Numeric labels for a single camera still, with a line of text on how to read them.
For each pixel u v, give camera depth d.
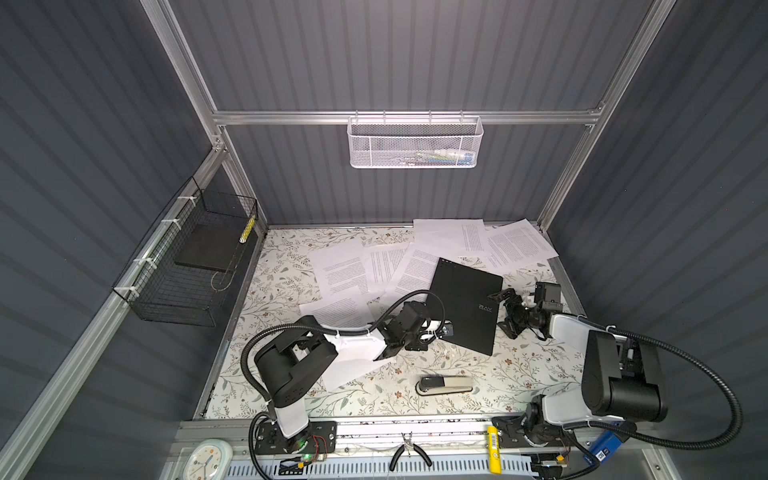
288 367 0.47
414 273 1.06
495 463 0.69
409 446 0.72
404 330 0.68
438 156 0.93
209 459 0.69
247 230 0.81
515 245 1.15
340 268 1.08
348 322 0.95
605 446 0.70
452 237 1.19
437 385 0.80
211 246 0.76
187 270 0.73
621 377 0.44
